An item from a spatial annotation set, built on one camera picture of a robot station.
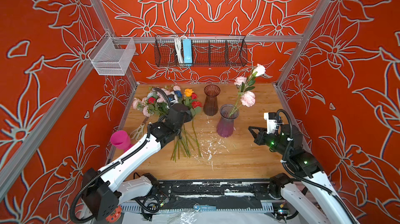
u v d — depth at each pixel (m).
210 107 0.95
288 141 0.50
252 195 0.73
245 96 0.71
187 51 0.89
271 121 0.62
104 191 0.37
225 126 0.86
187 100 1.04
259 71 0.66
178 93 1.08
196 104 1.03
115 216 0.66
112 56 0.93
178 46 0.88
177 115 0.54
